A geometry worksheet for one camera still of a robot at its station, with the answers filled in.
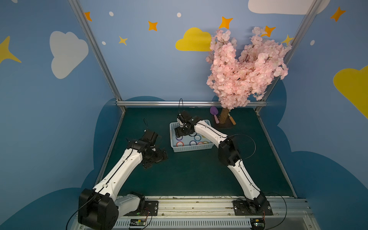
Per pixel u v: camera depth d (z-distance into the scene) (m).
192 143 1.01
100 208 0.38
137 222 0.72
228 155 0.64
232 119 1.13
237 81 0.69
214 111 1.20
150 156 0.65
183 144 1.00
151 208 0.74
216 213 0.75
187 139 1.01
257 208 0.64
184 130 0.89
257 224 0.73
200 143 0.99
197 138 1.02
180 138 1.01
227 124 1.12
